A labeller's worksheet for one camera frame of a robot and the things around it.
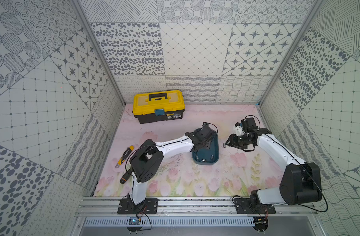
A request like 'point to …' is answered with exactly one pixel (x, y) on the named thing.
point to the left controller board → (134, 221)
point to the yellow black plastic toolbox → (158, 105)
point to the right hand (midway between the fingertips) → (230, 145)
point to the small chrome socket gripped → (224, 145)
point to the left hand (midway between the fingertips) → (207, 138)
